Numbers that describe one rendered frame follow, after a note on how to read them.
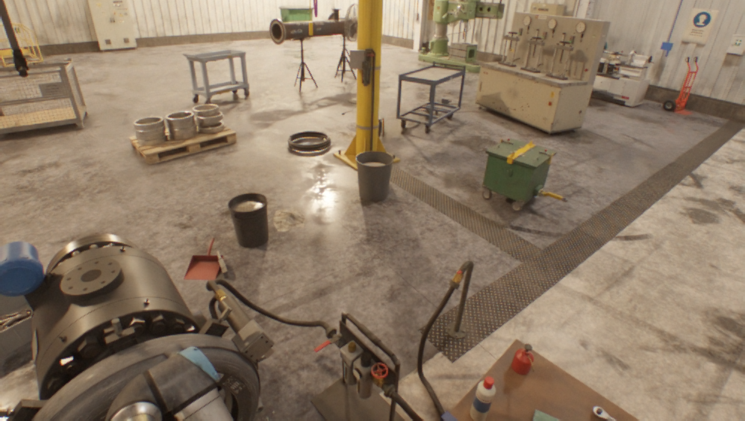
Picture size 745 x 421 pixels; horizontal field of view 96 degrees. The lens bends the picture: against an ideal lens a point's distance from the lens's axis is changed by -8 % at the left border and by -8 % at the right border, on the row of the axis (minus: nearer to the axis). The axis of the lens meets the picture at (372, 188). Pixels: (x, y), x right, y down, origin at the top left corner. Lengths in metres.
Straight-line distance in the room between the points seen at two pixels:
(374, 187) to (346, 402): 2.11
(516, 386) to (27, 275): 1.99
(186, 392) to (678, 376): 2.65
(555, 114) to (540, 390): 4.95
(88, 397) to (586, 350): 2.51
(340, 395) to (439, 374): 0.57
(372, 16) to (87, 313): 3.57
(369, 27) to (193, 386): 3.74
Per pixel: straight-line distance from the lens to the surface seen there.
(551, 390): 1.86
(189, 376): 1.09
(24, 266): 1.83
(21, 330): 3.06
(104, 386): 1.29
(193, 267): 3.15
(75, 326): 1.65
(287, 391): 2.26
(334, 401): 2.20
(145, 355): 1.29
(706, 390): 2.99
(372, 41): 4.23
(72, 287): 1.74
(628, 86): 9.64
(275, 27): 7.98
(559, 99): 6.23
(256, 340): 1.43
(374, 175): 3.57
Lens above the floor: 1.89
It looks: 28 degrees down
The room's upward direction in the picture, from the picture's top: 2 degrees clockwise
